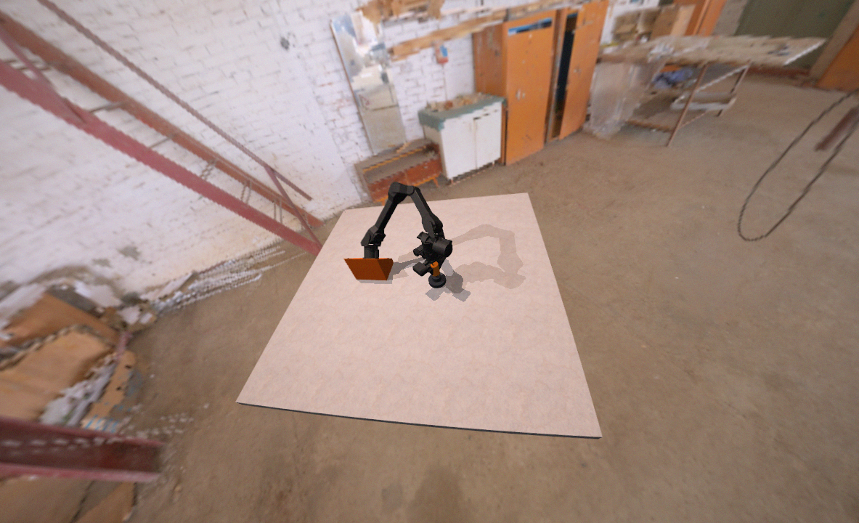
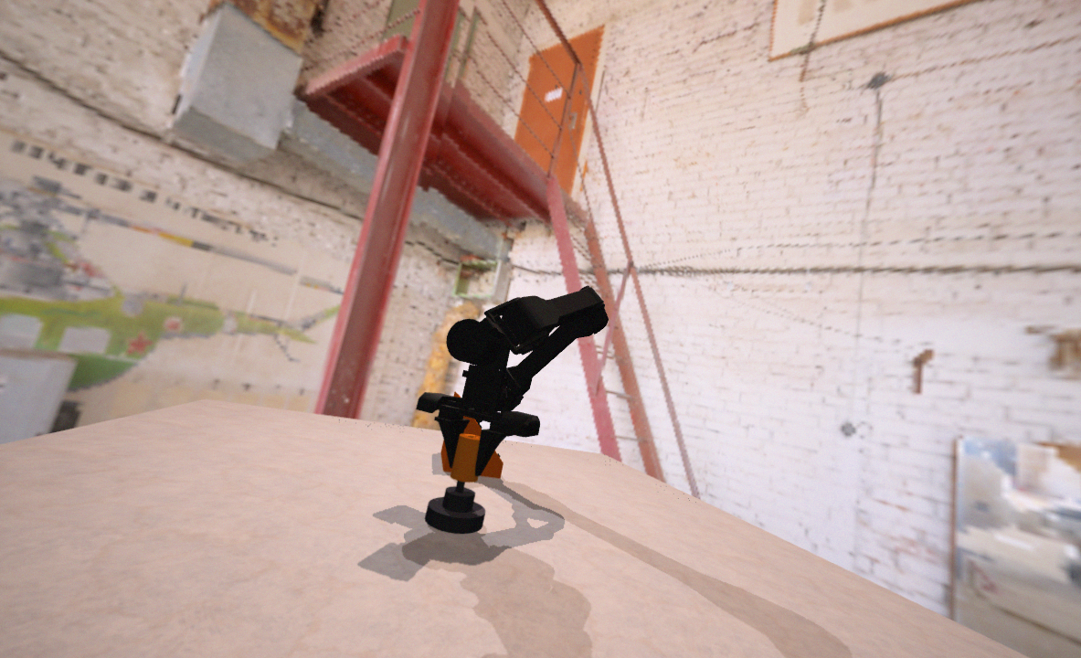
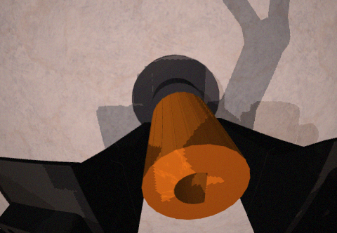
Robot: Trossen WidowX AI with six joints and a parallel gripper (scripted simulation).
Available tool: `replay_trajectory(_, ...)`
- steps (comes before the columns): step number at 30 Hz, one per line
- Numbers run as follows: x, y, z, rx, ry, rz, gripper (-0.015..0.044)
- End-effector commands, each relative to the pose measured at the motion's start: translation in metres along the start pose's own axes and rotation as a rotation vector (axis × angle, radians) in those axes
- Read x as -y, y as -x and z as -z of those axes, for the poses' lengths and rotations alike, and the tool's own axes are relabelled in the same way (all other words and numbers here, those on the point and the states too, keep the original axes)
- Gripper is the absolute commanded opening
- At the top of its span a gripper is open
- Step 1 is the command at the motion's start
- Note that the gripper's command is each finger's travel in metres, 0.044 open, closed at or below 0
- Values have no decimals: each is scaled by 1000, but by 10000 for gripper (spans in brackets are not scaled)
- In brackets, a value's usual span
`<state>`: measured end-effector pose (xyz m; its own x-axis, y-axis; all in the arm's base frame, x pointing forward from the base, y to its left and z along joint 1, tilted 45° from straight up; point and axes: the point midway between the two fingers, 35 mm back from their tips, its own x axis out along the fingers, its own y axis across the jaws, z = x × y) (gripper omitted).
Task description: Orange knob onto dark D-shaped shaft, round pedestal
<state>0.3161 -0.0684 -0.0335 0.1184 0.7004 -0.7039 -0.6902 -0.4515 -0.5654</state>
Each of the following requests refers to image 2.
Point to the dark grey round pedestal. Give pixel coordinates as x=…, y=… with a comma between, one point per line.
x=456, y=512

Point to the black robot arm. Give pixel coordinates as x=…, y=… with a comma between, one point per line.
x=525, y=326

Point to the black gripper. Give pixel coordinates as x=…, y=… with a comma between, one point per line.
x=482, y=391

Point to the orange knob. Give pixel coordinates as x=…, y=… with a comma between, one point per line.
x=463, y=468

